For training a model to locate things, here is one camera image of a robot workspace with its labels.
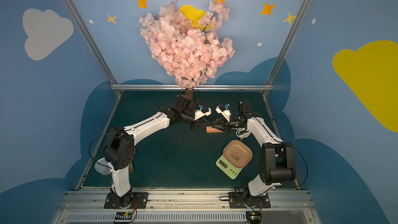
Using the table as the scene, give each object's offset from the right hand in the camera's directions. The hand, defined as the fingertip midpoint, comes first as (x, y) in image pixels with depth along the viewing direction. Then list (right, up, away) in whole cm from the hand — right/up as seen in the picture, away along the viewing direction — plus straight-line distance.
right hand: (216, 123), depth 84 cm
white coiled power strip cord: (+19, -8, +14) cm, 25 cm away
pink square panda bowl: (+12, -17, +2) cm, 21 cm away
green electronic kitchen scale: (+8, -25, -2) cm, 27 cm away
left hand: (-3, +2, -2) cm, 4 cm away
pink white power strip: (-2, -5, +14) cm, 15 cm away
